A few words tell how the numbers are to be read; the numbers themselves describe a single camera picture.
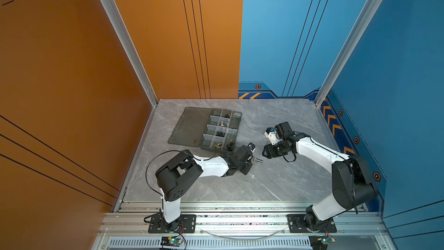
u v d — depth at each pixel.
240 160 0.71
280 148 0.77
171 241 0.71
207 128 1.04
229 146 0.97
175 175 0.50
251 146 0.81
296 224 0.72
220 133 1.02
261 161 0.91
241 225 0.75
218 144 0.97
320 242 0.70
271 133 0.84
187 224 0.74
